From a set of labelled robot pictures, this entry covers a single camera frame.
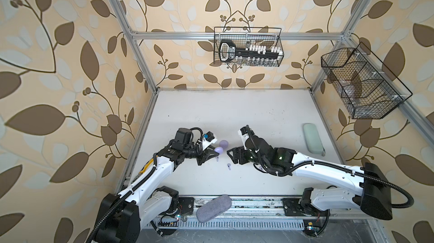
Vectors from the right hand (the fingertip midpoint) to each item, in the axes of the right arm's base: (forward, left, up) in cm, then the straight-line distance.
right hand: (233, 152), depth 75 cm
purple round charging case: (+12, +4, -14) cm, 19 cm away
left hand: (+2, +8, -2) cm, 8 cm away
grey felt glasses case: (-20, +9, -11) cm, 25 cm away
